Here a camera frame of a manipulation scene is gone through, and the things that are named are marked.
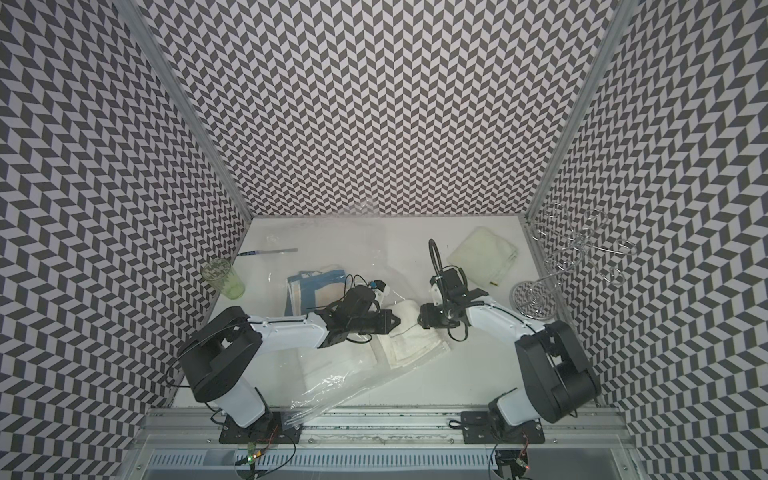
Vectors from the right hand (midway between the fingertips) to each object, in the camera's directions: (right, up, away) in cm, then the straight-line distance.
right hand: (427, 325), depth 88 cm
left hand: (-8, +1, -3) cm, 9 cm away
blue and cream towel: (-35, +10, +4) cm, 37 cm away
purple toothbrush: (-51, +22, +18) cm, 58 cm away
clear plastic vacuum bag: (-36, +19, +17) cm, 44 cm away
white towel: (-6, -4, -4) cm, 8 cm away
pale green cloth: (+22, +20, +20) cm, 36 cm away
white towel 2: (-26, -7, -7) cm, 28 cm away
